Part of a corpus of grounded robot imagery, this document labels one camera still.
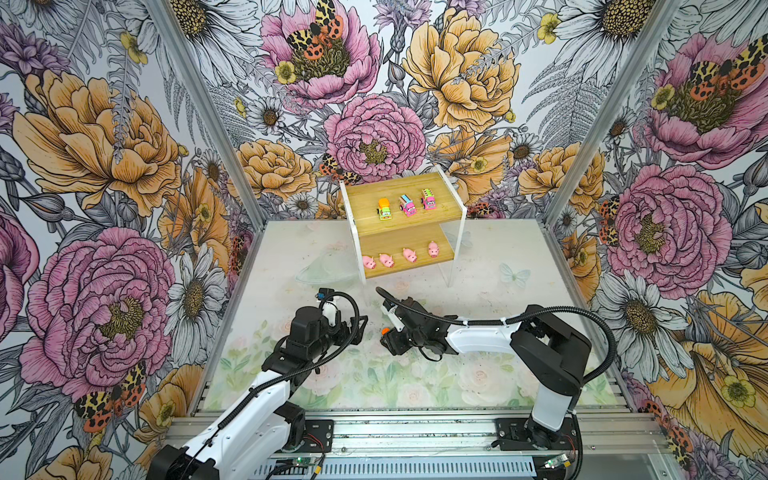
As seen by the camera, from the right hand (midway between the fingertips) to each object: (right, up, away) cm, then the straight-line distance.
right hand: (392, 344), depth 89 cm
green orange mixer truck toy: (-2, +37, -14) cm, 40 cm away
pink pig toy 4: (-7, +24, -2) cm, 25 cm away
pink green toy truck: (+9, +40, -11) cm, 43 cm away
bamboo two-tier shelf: (+3, +35, -12) cm, 37 cm away
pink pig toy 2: (+5, +26, -1) cm, 27 cm away
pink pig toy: (+12, +28, +1) cm, 30 cm away
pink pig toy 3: (-2, +25, -2) cm, 25 cm away
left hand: (-11, +7, -5) cm, 14 cm away
